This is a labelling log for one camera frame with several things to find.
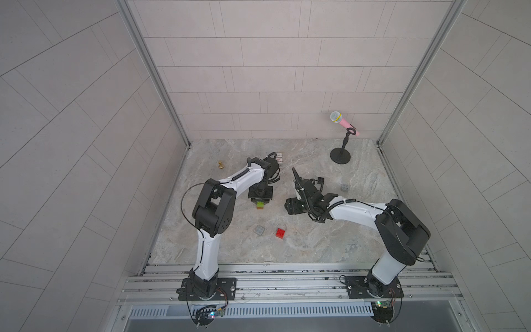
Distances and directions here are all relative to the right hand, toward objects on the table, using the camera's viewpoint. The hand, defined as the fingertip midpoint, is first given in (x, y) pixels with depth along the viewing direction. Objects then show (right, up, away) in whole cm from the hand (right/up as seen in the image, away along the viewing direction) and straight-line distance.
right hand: (290, 205), depth 90 cm
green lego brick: (-13, +1, -2) cm, 13 cm away
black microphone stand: (+29, +22, +21) cm, 42 cm away
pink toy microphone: (+21, +39, +1) cm, 44 cm away
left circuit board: (-30, -32, -22) cm, 49 cm away
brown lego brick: (-14, -1, +1) cm, 14 cm away
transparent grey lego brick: (+26, +7, +6) cm, 28 cm away
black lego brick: (+16, +10, +9) cm, 20 cm away
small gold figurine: (-35, +17, +14) cm, 41 cm away
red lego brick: (-5, -10, -8) cm, 13 cm away
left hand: (-11, +1, +2) cm, 11 cm away
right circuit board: (+30, -31, -21) cm, 48 cm away
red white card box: (-4, +21, +18) cm, 28 cm away
